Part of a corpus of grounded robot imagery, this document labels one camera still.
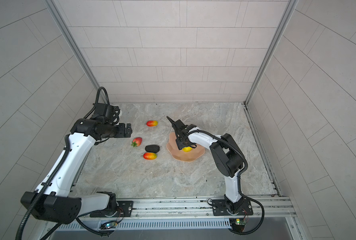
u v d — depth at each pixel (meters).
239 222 0.68
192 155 0.86
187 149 0.86
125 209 0.71
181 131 0.70
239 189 0.56
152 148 0.88
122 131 0.65
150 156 0.85
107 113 0.56
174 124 0.74
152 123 1.02
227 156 0.49
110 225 0.65
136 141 0.91
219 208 0.71
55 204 0.36
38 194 0.36
